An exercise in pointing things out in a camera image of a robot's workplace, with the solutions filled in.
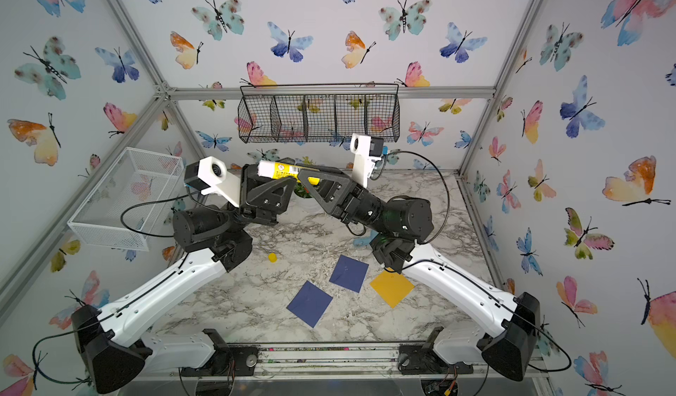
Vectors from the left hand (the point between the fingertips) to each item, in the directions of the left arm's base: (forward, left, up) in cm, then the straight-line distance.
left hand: (285, 175), depth 39 cm
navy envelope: (+1, +3, -59) cm, 59 cm away
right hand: (-1, -3, 0) cm, 3 cm away
